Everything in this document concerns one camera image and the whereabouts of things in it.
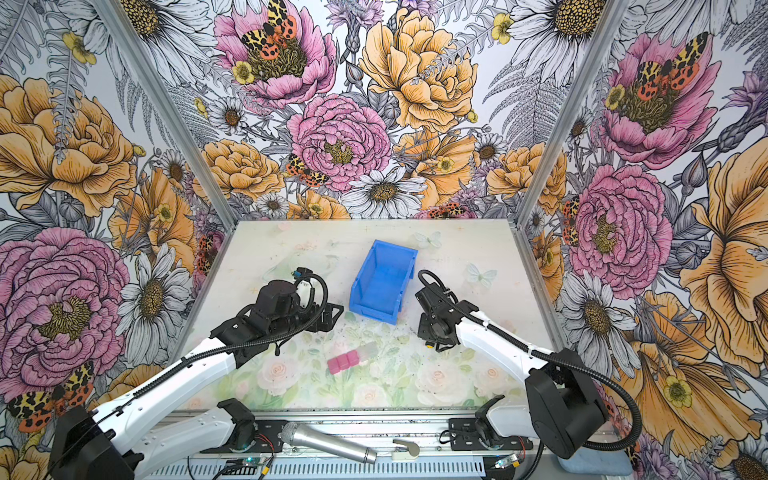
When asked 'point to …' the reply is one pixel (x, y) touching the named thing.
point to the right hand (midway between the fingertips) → (429, 339)
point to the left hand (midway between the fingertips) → (326, 315)
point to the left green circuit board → (252, 461)
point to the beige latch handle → (408, 450)
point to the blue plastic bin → (378, 288)
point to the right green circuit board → (501, 463)
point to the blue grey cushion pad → (591, 461)
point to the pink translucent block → (343, 361)
